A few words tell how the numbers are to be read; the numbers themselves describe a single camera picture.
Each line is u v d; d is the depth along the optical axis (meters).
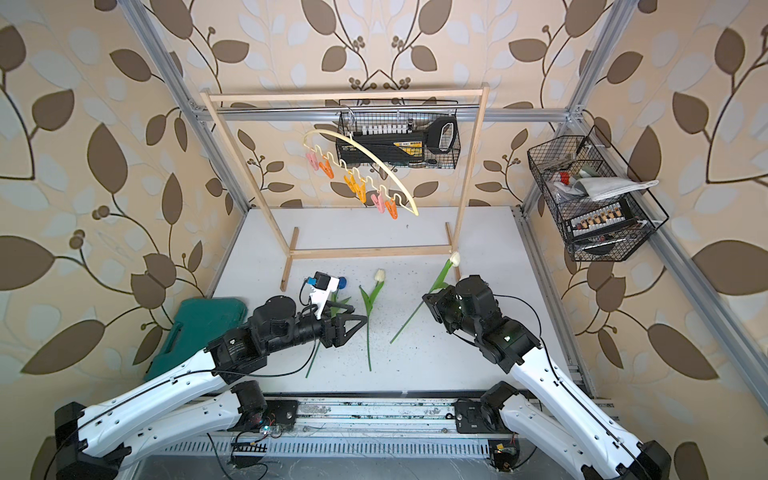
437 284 0.77
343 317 0.60
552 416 0.46
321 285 0.60
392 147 0.83
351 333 0.62
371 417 0.75
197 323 0.86
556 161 0.84
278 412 0.76
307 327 0.58
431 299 0.65
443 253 1.07
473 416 0.74
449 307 0.64
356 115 0.91
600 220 0.68
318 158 0.83
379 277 0.98
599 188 0.64
